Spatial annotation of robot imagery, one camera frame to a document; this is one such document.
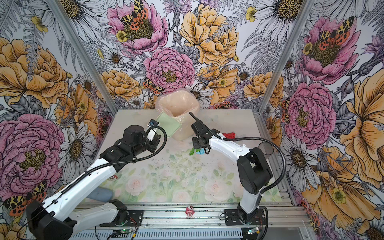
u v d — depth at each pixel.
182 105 1.02
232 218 0.73
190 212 0.73
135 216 0.74
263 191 0.51
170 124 0.82
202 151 0.97
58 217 0.40
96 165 0.49
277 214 0.76
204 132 0.70
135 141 0.57
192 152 0.98
